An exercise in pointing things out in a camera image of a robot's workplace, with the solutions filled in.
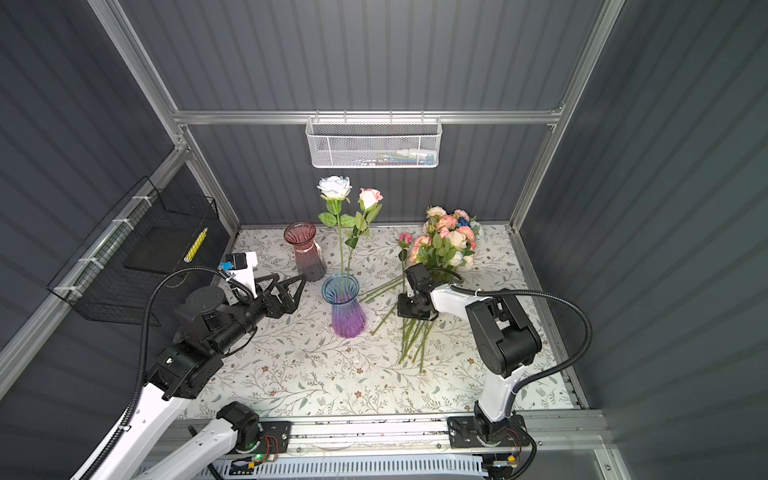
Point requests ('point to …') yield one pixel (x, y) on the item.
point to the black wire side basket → (118, 277)
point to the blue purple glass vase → (348, 315)
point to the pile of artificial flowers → (444, 248)
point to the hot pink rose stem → (404, 240)
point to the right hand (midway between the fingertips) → (404, 312)
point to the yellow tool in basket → (196, 245)
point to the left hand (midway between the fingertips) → (292, 277)
